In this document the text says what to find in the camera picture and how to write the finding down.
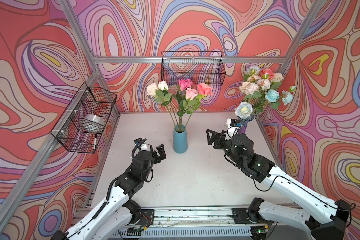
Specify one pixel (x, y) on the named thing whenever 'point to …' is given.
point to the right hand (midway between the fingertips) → (214, 134)
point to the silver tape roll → (92, 122)
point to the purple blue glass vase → (244, 122)
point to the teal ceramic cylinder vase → (180, 141)
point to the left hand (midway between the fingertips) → (159, 146)
